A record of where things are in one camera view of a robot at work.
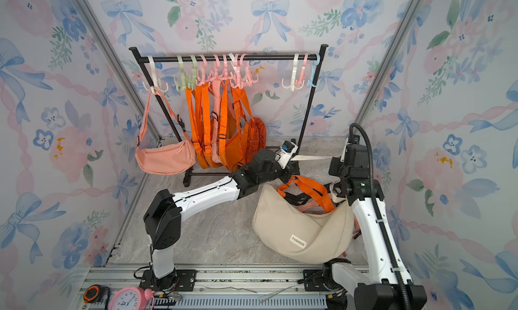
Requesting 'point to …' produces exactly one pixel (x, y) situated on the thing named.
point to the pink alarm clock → (132, 298)
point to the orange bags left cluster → (223, 129)
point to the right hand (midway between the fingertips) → (345, 158)
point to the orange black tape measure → (96, 293)
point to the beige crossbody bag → (299, 235)
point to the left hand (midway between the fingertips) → (299, 160)
